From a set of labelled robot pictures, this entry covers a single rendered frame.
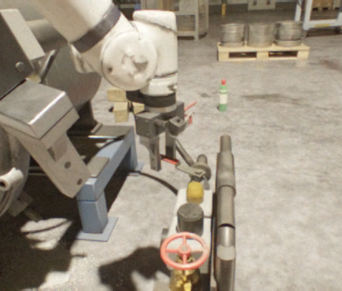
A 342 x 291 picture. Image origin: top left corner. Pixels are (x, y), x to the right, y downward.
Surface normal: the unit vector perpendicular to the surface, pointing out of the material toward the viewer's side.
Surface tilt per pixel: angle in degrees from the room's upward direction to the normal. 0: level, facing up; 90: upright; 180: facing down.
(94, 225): 90
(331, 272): 0
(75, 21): 105
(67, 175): 97
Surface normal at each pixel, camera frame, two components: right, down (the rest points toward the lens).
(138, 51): 0.55, 0.30
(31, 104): -0.16, -0.64
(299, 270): -0.04, -0.90
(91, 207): -0.15, 0.44
